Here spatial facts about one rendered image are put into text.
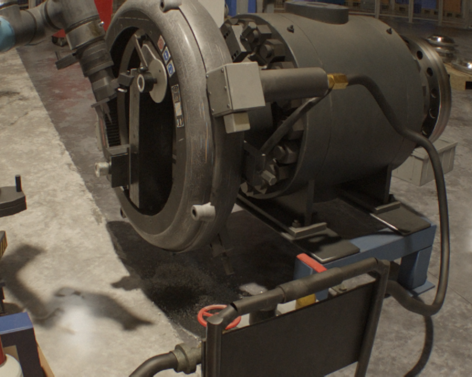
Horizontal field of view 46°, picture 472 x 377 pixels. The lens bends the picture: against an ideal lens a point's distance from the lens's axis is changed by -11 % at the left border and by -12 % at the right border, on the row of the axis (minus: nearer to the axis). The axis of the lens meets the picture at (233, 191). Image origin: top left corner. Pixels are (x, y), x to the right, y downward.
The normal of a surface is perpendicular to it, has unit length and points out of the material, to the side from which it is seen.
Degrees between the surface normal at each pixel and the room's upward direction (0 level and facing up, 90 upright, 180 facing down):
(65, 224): 0
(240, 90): 68
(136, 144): 90
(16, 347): 97
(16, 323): 7
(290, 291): 51
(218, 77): 90
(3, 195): 0
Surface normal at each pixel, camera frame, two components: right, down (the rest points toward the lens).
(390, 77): 0.48, -0.11
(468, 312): 0.04, -0.92
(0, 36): -0.30, 0.43
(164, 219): -0.85, 0.18
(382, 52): 0.40, -0.39
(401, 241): 0.52, 0.35
